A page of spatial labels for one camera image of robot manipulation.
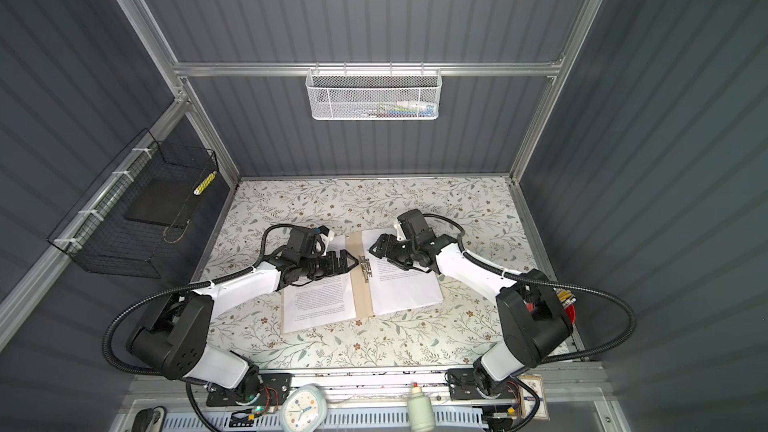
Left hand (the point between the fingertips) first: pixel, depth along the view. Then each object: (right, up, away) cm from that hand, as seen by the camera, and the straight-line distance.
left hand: (348, 264), depth 89 cm
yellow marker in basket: (-39, +22, -10) cm, 46 cm away
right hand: (+9, +3, -4) cm, 11 cm away
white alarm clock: (-8, -30, -19) cm, 37 cm away
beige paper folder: (+4, -8, +1) cm, 9 cm away
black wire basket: (-52, +15, -16) cm, 56 cm away
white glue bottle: (+19, -27, -24) cm, 41 cm away
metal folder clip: (+5, -2, +5) cm, 7 cm away
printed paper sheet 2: (+14, -8, +3) cm, 16 cm away
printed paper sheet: (-8, -11, +1) cm, 14 cm away
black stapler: (-42, -31, -22) cm, 56 cm away
